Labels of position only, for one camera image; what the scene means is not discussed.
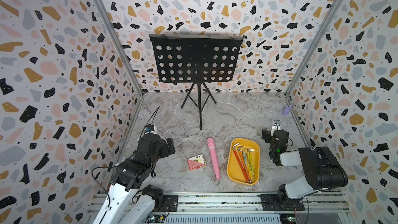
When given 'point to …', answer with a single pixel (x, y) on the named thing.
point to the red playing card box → (196, 162)
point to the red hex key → (235, 152)
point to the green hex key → (252, 162)
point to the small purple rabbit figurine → (285, 111)
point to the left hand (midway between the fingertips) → (166, 142)
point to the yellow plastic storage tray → (243, 160)
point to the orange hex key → (243, 163)
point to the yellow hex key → (249, 160)
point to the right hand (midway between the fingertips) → (275, 128)
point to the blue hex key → (245, 160)
